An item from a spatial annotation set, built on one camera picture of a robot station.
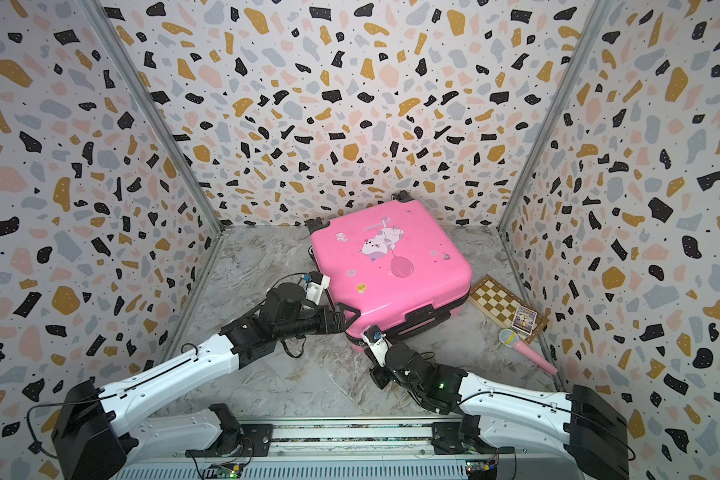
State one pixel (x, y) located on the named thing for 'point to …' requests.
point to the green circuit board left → (227, 470)
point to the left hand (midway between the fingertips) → (353, 313)
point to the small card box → (525, 322)
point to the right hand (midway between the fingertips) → (366, 354)
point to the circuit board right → (478, 470)
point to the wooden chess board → (500, 307)
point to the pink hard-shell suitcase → (397, 265)
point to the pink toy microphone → (510, 339)
